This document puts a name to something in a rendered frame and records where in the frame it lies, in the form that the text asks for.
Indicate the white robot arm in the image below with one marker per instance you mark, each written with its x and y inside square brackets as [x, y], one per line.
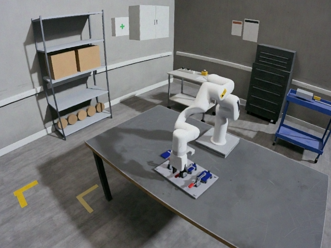
[217, 88]

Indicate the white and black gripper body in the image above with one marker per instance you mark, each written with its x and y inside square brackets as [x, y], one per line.
[178, 162]

